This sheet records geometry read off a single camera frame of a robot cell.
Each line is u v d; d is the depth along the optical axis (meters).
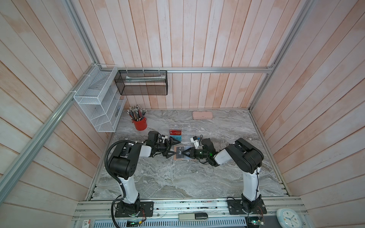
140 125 1.07
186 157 0.90
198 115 1.13
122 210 0.67
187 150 0.91
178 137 1.00
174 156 0.93
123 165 0.50
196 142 0.90
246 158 0.53
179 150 0.95
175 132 1.00
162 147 0.85
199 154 0.85
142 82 0.98
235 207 0.73
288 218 0.69
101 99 0.78
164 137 0.93
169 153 0.94
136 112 0.94
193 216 0.68
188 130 1.06
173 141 0.86
